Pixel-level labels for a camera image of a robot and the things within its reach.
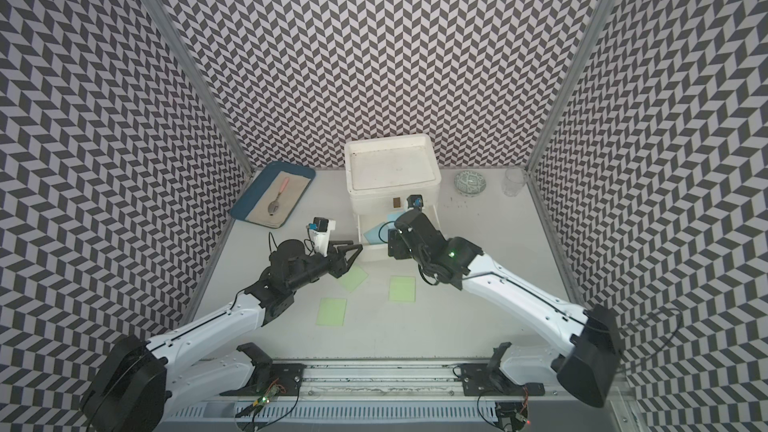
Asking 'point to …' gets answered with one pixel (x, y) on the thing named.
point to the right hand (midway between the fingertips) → (404, 239)
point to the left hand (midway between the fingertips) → (357, 248)
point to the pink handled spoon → (274, 204)
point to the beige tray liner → (286, 200)
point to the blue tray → (261, 184)
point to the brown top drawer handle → (396, 202)
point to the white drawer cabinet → (382, 173)
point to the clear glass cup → (514, 181)
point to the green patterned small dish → (469, 183)
